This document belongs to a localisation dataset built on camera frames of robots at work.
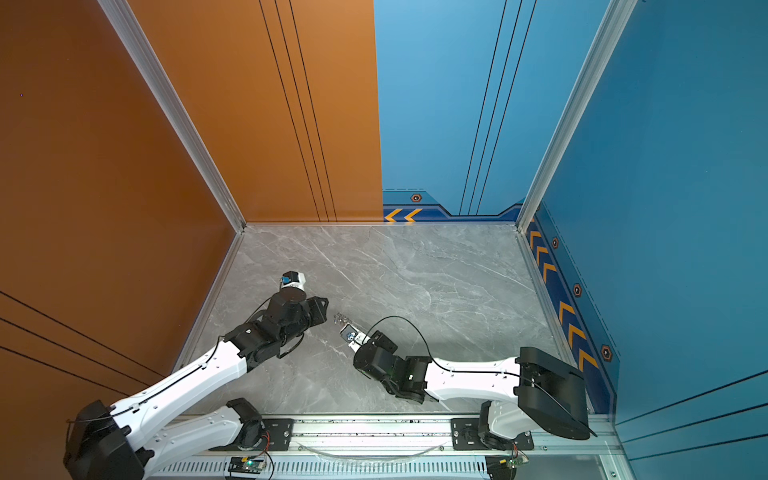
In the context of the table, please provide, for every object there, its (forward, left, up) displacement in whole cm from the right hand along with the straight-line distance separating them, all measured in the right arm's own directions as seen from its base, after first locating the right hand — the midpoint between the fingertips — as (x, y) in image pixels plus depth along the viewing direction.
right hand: (360, 339), depth 79 cm
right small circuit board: (-26, -37, -11) cm, 46 cm away
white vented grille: (-27, -6, -11) cm, 30 cm away
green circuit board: (-26, +29, -13) cm, 41 cm away
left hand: (+9, +9, +6) cm, 14 cm away
